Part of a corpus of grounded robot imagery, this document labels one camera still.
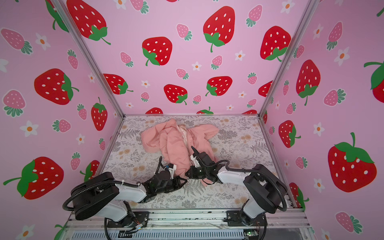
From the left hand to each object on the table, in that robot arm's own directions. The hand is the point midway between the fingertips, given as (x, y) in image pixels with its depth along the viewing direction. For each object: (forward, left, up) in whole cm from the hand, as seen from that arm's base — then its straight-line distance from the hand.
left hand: (188, 181), depth 83 cm
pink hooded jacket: (+26, +10, +2) cm, 28 cm away
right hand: (+3, +3, +2) cm, 5 cm away
